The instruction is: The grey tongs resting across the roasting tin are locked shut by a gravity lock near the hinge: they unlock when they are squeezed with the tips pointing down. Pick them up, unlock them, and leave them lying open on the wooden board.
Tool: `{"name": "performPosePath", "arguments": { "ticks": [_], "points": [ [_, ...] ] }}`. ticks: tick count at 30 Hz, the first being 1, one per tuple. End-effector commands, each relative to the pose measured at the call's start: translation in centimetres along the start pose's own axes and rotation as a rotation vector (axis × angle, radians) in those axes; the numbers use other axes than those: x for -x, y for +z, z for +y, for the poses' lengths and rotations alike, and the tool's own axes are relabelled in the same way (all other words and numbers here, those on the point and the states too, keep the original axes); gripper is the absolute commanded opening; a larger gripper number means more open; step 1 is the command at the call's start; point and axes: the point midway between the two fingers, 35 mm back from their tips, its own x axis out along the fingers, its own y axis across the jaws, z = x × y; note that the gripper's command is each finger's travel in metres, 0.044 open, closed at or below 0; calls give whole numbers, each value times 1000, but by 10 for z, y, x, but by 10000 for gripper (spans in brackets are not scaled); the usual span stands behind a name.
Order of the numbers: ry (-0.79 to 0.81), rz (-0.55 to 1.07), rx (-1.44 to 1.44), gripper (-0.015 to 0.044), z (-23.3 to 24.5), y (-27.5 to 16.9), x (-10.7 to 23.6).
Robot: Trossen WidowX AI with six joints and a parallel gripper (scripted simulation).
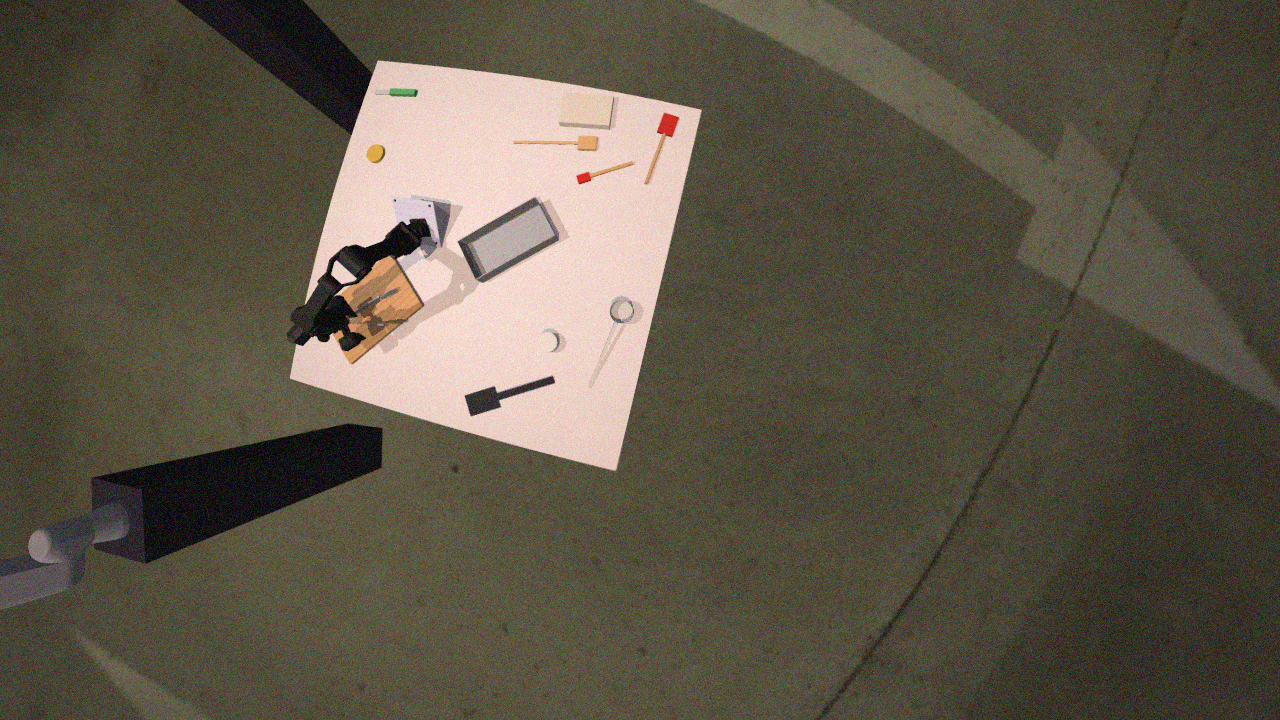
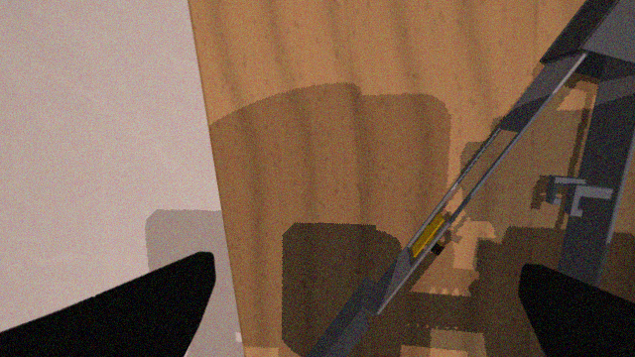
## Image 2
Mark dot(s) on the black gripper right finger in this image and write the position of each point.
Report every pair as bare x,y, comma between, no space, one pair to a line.
574,319

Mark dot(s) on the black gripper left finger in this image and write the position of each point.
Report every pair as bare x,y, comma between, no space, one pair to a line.
156,315

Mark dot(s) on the wooden board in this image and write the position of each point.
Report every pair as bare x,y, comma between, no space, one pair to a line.
336,128

